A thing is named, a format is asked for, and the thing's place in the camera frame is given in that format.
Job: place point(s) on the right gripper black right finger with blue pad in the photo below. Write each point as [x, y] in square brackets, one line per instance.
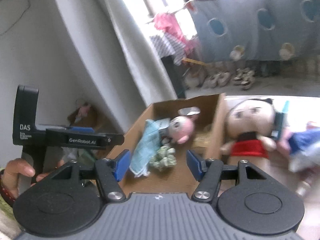
[208, 173]

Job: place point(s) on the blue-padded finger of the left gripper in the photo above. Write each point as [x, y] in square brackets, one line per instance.
[66, 129]

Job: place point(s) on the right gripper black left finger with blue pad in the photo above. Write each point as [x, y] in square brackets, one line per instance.
[108, 174]

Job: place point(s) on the green white scrunched cloth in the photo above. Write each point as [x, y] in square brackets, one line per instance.
[164, 158]

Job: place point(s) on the teal checked cloth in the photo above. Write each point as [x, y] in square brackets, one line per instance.
[146, 148]

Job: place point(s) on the pink pig plush toy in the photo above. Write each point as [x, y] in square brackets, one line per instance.
[181, 128]

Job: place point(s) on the person's left hand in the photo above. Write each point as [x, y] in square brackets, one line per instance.
[10, 176]

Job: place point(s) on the brown cardboard box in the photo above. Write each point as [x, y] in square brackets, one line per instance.
[177, 179]

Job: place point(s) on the cream plush doll red shirt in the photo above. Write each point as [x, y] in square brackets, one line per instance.
[249, 126]

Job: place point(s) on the left grey curtain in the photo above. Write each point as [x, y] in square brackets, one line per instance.
[113, 59]

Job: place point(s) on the blue white carton box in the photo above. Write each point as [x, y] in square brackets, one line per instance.
[280, 121]

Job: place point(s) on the blue white tissue pack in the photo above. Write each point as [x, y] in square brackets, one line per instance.
[304, 150]

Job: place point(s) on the black white sneakers pair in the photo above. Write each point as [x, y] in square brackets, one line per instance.
[244, 78]

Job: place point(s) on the polka dot hanging cloth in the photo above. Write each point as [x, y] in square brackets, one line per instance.
[167, 45]

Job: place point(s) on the pink hanging garment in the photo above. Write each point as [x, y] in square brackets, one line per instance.
[180, 25]

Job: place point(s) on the blue dotted hanging blanket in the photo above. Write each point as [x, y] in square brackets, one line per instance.
[262, 30]

